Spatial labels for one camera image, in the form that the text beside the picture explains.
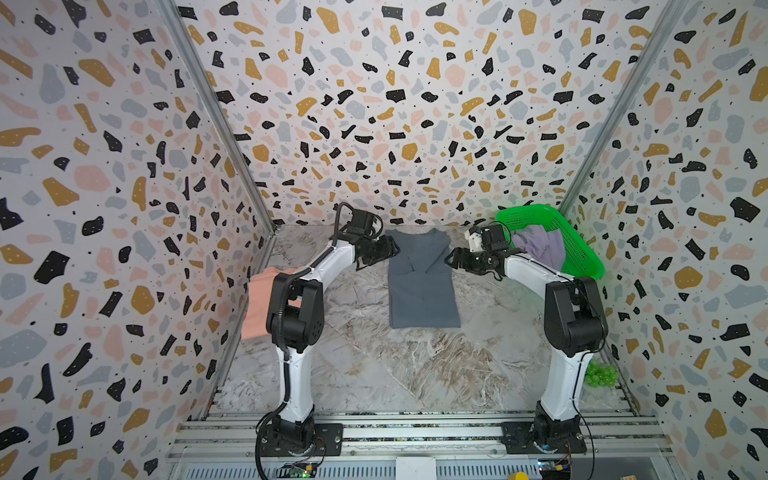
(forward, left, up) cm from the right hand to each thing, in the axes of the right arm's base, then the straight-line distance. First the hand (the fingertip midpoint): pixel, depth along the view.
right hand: (449, 255), depth 98 cm
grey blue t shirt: (-7, +9, -9) cm, 15 cm away
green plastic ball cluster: (-36, -39, -7) cm, 53 cm away
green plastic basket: (+5, -48, -8) cm, 49 cm away
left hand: (0, +17, +4) cm, 17 cm away
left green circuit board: (-57, +39, -11) cm, 70 cm away
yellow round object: (-58, -12, -5) cm, 59 cm away
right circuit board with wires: (-56, -21, -12) cm, 61 cm away
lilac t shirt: (+10, -37, -8) cm, 39 cm away
